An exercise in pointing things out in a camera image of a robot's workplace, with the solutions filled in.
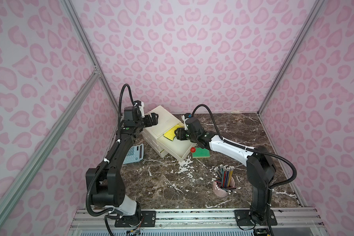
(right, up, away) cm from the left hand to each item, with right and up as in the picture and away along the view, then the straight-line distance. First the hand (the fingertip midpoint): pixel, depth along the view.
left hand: (152, 115), depth 86 cm
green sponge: (+28, -23, +9) cm, 38 cm away
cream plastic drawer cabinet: (+2, -12, -5) cm, 13 cm away
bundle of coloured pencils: (+38, -31, -10) cm, 50 cm away
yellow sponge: (+11, -11, 0) cm, 15 cm away
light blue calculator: (-13, -24, +10) cm, 29 cm away
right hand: (+15, -9, +2) cm, 18 cm away
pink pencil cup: (+37, -39, -14) cm, 55 cm away
